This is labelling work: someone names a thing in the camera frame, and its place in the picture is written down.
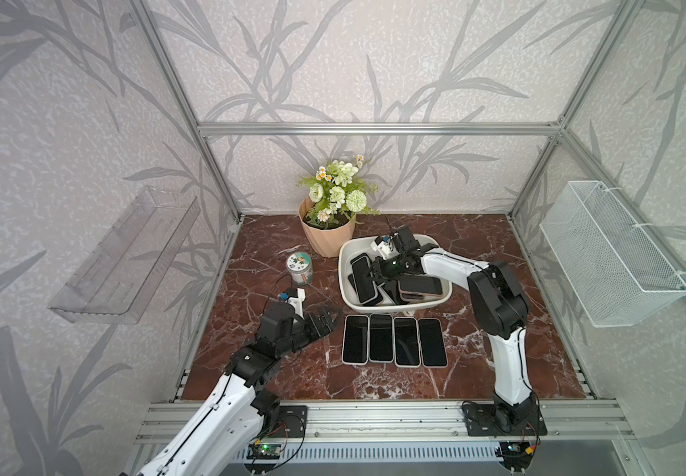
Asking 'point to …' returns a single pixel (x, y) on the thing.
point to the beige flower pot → (326, 243)
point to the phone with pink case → (356, 339)
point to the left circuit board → (264, 451)
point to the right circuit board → (515, 451)
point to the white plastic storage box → (391, 300)
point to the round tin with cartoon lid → (299, 265)
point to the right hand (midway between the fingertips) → (365, 274)
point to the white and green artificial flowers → (337, 193)
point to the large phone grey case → (367, 290)
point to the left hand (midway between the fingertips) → (335, 320)
